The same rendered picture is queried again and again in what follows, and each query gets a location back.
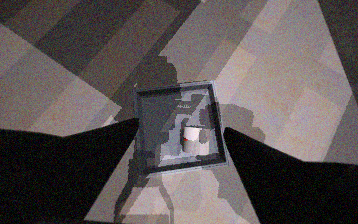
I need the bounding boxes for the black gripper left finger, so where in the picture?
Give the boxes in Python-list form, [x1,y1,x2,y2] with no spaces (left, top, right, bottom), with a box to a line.
[0,118,139,220]

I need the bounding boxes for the grey square tray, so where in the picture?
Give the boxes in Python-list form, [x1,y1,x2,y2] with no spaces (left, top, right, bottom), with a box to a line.
[133,80,231,179]

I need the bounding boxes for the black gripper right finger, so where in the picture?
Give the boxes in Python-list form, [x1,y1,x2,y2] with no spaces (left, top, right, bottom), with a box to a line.
[223,127,358,224]

